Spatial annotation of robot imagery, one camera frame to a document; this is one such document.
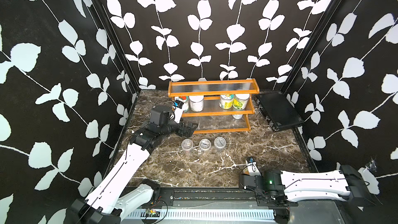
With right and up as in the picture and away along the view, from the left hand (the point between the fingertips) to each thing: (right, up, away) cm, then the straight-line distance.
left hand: (190, 120), depth 72 cm
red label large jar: (-4, +10, +12) cm, 16 cm away
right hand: (+28, -32, +6) cm, 43 cm away
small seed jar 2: (+7, -15, +14) cm, 22 cm away
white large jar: (+2, +8, +12) cm, 15 cm away
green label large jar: (+27, +9, +14) cm, 32 cm away
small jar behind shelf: (+29, -1, +29) cm, 40 cm away
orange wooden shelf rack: (+11, +11, +21) cm, 26 cm away
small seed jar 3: (+16, -15, +16) cm, 27 cm away
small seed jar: (-3, -16, +14) cm, 21 cm away
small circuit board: (-18, -43, -1) cm, 47 cm away
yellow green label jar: (+19, +9, +15) cm, 26 cm away
